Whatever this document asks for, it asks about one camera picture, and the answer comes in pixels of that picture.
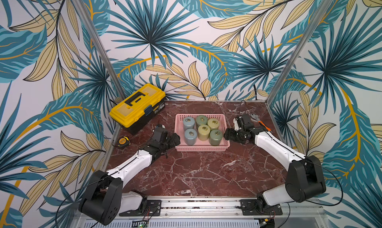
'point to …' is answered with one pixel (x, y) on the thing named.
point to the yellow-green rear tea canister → (214, 123)
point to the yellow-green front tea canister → (203, 132)
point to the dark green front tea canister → (216, 136)
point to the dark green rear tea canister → (201, 120)
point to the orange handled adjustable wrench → (255, 118)
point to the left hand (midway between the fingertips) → (174, 141)
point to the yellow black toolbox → (139, 107)
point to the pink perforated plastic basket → (201, 146)
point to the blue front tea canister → (190, 135)
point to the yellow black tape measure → (124, 142)
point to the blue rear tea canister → (188, 122)
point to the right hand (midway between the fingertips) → (229, 135)
